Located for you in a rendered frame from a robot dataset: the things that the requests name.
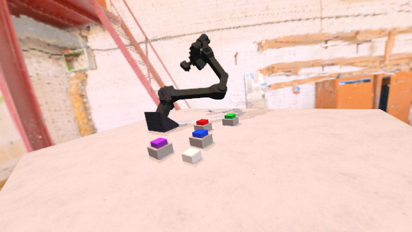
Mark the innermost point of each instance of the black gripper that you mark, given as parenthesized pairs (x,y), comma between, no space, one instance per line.
(186,65)

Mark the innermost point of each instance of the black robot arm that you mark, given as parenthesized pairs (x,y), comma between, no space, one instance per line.
(168,95)

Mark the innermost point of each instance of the red button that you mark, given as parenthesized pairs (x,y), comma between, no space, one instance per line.
(203,124)

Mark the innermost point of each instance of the blue button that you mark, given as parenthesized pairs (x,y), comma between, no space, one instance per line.
(201,138)

